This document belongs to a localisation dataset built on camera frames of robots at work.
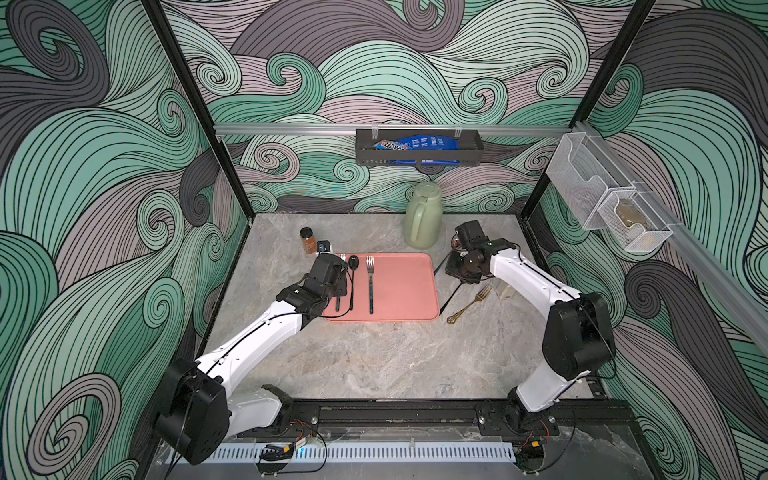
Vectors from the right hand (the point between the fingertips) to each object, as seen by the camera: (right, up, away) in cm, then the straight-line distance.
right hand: (457, 271), depth 91 cm
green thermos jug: (-10, +17, +2) cm, 20 cm away
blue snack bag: (-10, +41, +2) cm, 42 cm away
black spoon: (-33, +2, +13) cm, 36 cm away
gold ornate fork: (+8, -9, +4) cm, 13 cm away
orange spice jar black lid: (-50, +12, +11) cm, 52 cm away
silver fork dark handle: (-27, +2, +13) cm, 30 cm away
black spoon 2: (-4, -13, +3) cm, 14 cm away
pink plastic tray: (-17, -7, +9) cm, 21 cm away
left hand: (-36, +1, -7) cm, 37 cm away
